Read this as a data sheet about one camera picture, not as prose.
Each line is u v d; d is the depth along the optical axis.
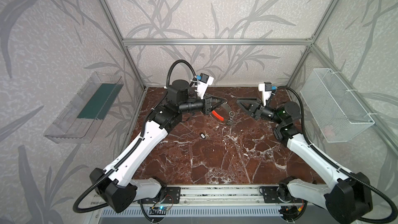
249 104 0.61
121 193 0.36
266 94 0.59
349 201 0.39
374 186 0.38
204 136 0.94
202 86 0.55
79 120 0.65
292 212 0.71
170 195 0.74
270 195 0.74
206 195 0.75
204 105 0.54
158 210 0.72
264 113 0.58
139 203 0.71
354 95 0.67
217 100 0.63
